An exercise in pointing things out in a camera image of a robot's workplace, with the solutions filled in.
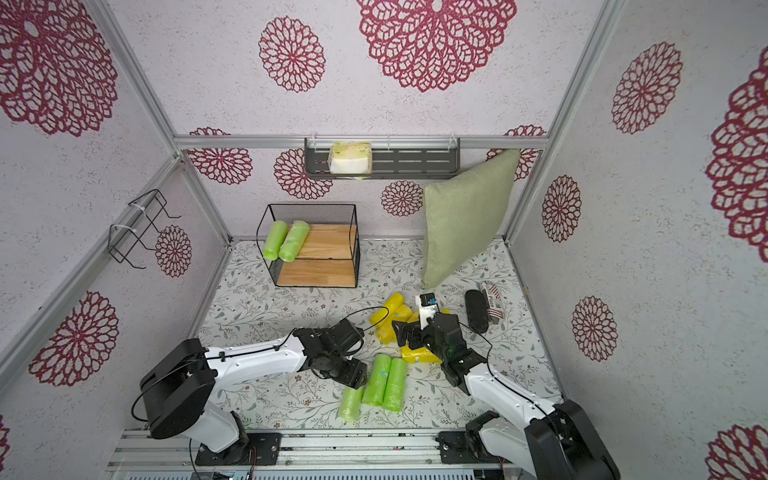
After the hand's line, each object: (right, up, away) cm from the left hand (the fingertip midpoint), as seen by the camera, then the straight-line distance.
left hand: (355, 380), depth 82 cm
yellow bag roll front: (+18, +6, +3) cm, 19 cm away
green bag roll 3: (-1, -5, -5) cm, 7 cm away
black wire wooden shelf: (-9, +35, +12) cm, 38 cm away
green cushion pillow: (+30, +46, +1) cm, 55 cm away
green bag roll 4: (+6, -1, -3) cm, 6 cm away
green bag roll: (-26, +40, +10) cm, 49 cm away
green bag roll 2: (-20, +39, +10) cm, 45 cm away
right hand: (+14, +17, +2) cm, 22 cm away
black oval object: (+39, +17, +16) cm, 46 cm away
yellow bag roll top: (+11, +17, +13) cm, 24 cm away
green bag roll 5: (+11, -1, -2) cm, 11 cm away
